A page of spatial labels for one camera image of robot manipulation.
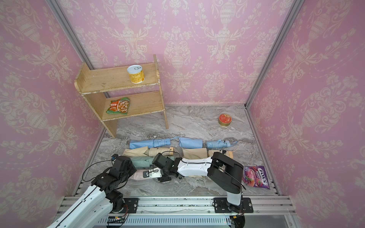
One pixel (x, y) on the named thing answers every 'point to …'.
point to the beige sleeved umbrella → (153, 152)
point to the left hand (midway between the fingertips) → (136, 167)
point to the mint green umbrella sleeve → (144, 162)
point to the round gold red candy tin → (225, 119)
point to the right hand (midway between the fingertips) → (159, 171)
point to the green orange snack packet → (119, 106)
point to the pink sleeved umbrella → (139, 175)
